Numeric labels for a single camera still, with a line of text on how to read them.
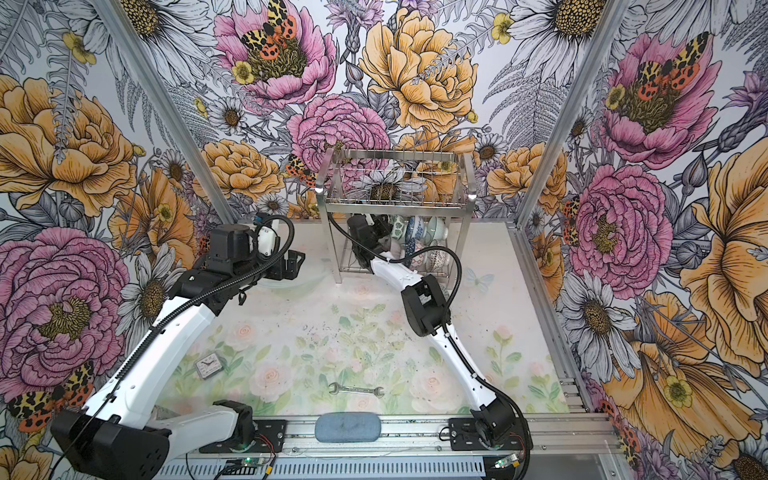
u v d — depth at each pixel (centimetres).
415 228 104
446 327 70
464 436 73
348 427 73
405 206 83
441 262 97
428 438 76
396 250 98
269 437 73
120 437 37
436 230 105
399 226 105
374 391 81
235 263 57
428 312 71
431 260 105
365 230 89
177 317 46
